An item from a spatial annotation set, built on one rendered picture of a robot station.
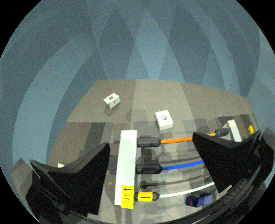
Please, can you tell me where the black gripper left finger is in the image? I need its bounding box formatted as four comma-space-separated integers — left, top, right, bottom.
29, 143, 110, 216

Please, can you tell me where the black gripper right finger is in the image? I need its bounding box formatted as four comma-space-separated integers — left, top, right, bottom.
192, 129, 262, 193

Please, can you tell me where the yellow flat disc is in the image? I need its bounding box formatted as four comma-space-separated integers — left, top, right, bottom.
247, 125, 253, 135

